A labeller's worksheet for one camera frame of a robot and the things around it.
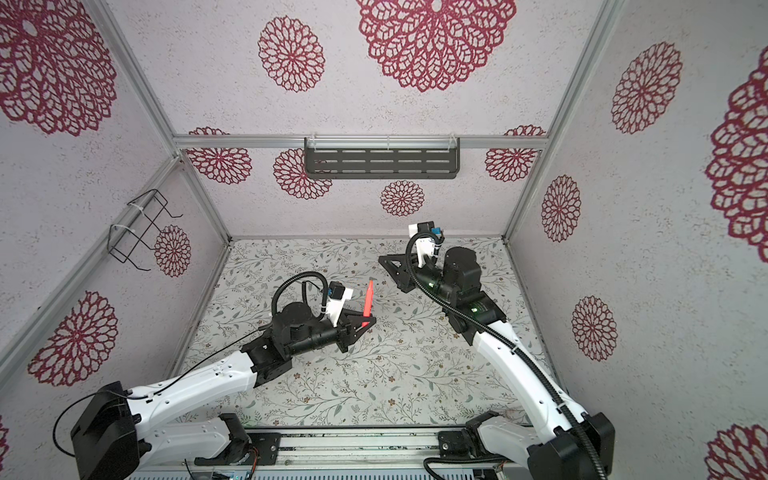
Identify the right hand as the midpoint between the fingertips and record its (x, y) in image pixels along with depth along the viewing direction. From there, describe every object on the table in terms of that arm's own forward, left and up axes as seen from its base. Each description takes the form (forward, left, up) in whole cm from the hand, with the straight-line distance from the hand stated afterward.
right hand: (383, 254), depth 66 cm
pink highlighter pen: (-8, +3, -9) cm, 13 cm away
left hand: (-9, +2, -14) cm, 17 cm away
